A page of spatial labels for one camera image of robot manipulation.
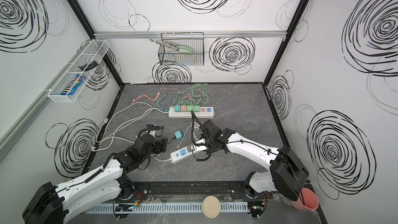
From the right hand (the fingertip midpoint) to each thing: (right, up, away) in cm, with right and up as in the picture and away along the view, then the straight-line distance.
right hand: (202, 139), depth 83 cm
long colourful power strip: (+2, +13, +17) cm, 21 cm away
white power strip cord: (-58, 0, +10) cm, 59 cm away
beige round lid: (+4, -23, -19) cm, 30 cm away
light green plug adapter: (-8, +16, +16) cm, 24 cm away
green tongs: (-12, +52, +8) cm, 54 cm away
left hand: (-22, 0, +1) cm, 22 cm away
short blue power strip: (-11, -7, 0) cm, 13 cm away
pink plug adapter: (-11, +16, +14) cm, 24 cm away
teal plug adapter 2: (-14, +1, +8) cm, 16 cm away
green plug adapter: (-3, +16, +16) cm, 23 cm away
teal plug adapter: (-16, +16, +16) cm, 27 cm away
